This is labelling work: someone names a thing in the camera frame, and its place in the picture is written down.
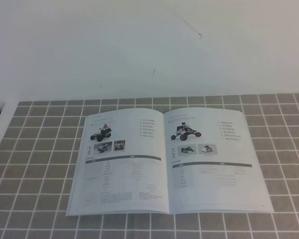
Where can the grey checked tablecloth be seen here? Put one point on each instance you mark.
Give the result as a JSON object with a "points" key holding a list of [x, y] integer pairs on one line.
{"points": [[39, 143]]}

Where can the white product booklet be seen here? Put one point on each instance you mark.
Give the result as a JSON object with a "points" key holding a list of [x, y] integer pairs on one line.
{"points": [[183, 161]]}

